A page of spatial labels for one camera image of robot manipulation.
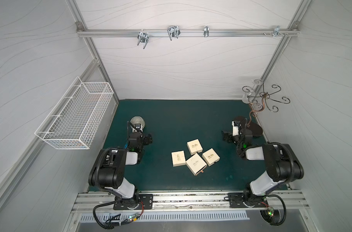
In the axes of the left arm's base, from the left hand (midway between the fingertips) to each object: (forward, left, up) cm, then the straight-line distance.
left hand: (142, 132), depth 95 cm
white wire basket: (-15, +27, +28) cm, 42 cm away
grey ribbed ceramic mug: (+12, +7, -2) cm, 14 cm away
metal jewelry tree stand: (+9, -69, +26) cm, 74 cm away
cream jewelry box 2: (-15, -44, -2) cm, 47 cm away
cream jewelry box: (-16, -24, -3) cm, 29 cm away
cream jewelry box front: (-20, -35, -3) cm, 40 cm away
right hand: (+4, -59, 0) cm, 59 cm away
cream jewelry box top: (-8, -34, -3) cm, 35 cm away
